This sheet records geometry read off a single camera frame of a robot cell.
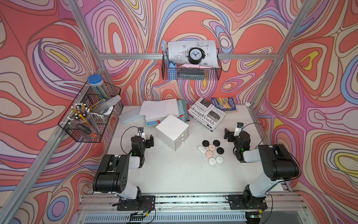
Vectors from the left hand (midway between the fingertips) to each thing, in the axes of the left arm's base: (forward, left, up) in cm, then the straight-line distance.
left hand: (145, 135), depth 94 cm
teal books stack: (+26, -27, -1) cm, 37 cm away
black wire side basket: (-1, +19, +26) cm, 32 cm away
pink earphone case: (-6, -46, -5) cm, 47 cm away
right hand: (+3, -61, 0) cm, 61 cm away
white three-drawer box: (-2, -19, +7) cm, 21 cm away
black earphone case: (-3, -42, -5) cm, 42 cm away
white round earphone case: (-16, -44, -4) cm, 47 cm away
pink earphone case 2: (-11, -43, -5) cm, 45 cm away
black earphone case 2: (-2, -50, -6) cm, 50 cm away
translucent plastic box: (+23, +17, -6) cm, 29 cm away
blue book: (+32, -62, -1) cm, 69 cm away
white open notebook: (+24, -5, 0) cm, 25 cm away
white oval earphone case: (-7, -38, -5) cm, 39 cm away
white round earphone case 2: (-15, -49, -5) cm, 51 cm away
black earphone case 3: (-9, -51, -5) cm, 52 cm away
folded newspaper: (+19, -44, +1) cm, 48 cm away
